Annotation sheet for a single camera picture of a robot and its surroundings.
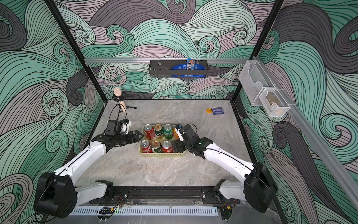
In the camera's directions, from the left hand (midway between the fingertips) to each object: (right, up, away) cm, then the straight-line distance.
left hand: (138, 135), depth 84 cm
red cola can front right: (+17, -7, -2) cm, 19 cm away
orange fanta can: (+23, -1, +9) cm, 24 cm away
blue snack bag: (+29, +45, +9) cm, 54 cm away
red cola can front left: (+5, -6, -2) cm, 8 cm away
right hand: (+25, -3, -2) cm, 26 cm away
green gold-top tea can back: (+12, +1, +6) cm, 13 cm away
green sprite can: (+18, +1, +6) cm, 19 cm away
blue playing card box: (+57, +15, +27) cm, 65 cm away
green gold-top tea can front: (+12, -6, -3) cm, 13 cm away
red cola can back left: (+6, +2, +4) cm, 7 cm away
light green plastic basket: (+11, -12, +1) cm, 16 cm away
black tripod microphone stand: (-15, +24, +6) cm, 29 cm away
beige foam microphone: (-14, +27, +4) cm, 31 cm away
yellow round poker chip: (+50, +15, +30) cm, 61 cm away
